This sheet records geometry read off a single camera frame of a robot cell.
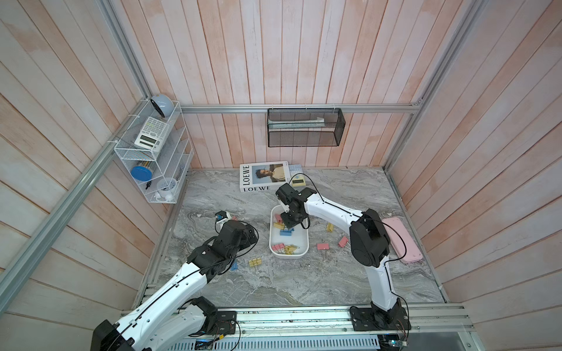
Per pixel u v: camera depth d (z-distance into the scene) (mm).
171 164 821
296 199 690
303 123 880
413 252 860
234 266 855
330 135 1040
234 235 574
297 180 1142
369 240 530
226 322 730
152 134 768
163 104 817
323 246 908
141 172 763
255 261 858
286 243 915
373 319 643
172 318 555
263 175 1121
